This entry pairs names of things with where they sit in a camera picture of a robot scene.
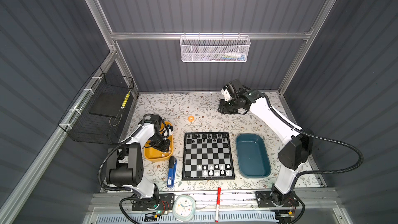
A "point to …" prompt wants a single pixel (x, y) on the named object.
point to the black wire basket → (99, 110)
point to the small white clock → (184, 208)
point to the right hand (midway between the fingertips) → (219, 110)
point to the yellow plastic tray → (153, 154)
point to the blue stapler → (172, 171)
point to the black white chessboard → (207, 156)
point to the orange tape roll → (191, 118)
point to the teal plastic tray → (253, 157)
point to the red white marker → (217, 207)
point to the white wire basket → (212, 48)
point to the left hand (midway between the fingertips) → (163, 149)
